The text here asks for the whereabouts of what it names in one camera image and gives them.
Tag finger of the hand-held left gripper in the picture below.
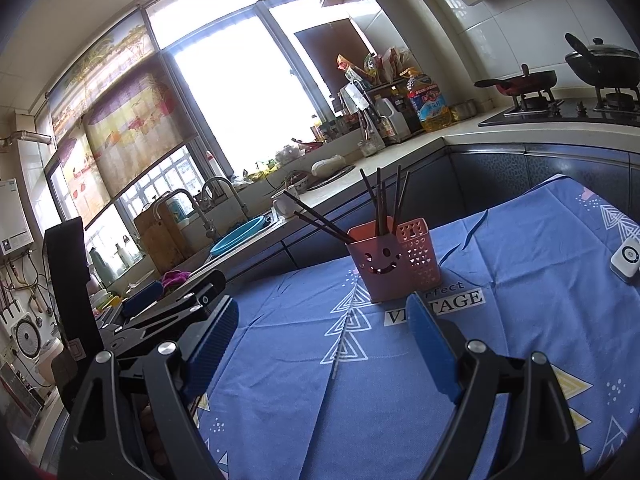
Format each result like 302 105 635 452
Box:
161 269 228 311
121 281 166 318

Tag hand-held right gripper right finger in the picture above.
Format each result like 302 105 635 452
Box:
405 292 586 480

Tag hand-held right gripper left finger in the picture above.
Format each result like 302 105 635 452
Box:
57 296 241 480

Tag pink plastic chopstick holder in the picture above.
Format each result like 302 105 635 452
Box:
346 217 442 305

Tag brown wooden chopstick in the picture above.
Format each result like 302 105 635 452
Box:
282 188 355 242
391 164 402 235
293 210 353 246
396 171 412 233

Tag bunch of brown chopsticks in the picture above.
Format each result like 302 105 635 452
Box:
360 166 390 237

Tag person's left hand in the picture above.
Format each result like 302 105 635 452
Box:
139 394 170 467

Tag dark glass bottle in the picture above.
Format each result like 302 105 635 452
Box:
89 247 108 286

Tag wooden cutting board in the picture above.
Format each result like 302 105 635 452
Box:
134 202 187 273

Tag blue plastic basin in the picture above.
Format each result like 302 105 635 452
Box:
210 215 267 257

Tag steel sink faucet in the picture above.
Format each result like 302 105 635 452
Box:
200 176 251 221
152 189 218 241

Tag dish soap bottle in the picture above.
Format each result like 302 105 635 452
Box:
167 196 190 223

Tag white water heater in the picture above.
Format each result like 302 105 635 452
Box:
0 177 36 256

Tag white mug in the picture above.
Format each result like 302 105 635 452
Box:
272 192 301 218

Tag blue printed tablecloth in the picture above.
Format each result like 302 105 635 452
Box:
190 174 640 480

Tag metal exhaust pipe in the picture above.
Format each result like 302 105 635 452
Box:
0 130 52 155

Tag printed roller blind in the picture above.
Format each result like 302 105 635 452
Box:
45 10 201 226

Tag row of spice jars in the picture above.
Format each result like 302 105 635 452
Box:
310 117 353 143

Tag kitchen window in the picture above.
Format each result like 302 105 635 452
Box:
45 0 361 281

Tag small white square device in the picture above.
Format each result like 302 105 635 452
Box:
609 237 640 283

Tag white plastic jug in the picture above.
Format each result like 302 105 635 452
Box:
375 97 411 145

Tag cooking oil bottle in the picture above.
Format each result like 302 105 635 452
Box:
406 72 453 133

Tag hanging steel cleaver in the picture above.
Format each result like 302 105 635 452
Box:
345 80 371 113

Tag black metal shelf rack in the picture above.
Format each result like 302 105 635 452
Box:
361 79 418 137

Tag gas stove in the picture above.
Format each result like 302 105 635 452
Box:
477 87 640 128

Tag red frying pan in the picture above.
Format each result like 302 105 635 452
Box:
474 64 558 97

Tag row of food packets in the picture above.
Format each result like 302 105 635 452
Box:
357 47 418 86

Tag black wok with lid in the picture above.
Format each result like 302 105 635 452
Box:
565 32 640 88

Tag wall pipes and hoses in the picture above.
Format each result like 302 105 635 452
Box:
0 255 53 323

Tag round white wall gauge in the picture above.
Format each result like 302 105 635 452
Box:
11 317 50 360

